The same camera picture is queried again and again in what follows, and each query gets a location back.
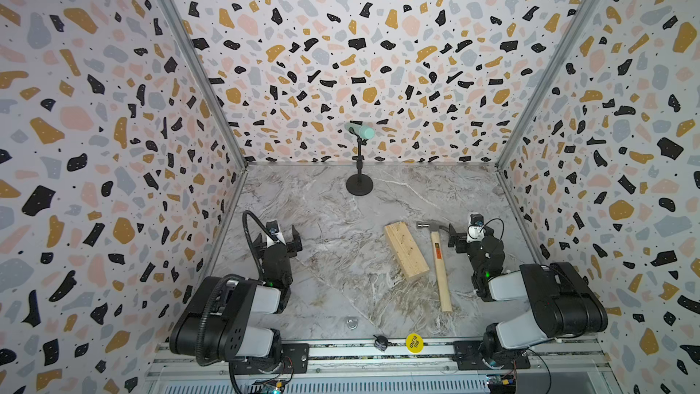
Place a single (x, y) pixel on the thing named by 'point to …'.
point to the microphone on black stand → (360, 184)
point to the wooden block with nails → (405, 251)
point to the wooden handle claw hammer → (444, 293)
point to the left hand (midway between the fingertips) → (283, 230)
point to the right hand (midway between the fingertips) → (472, 224)
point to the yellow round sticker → (415, 343)
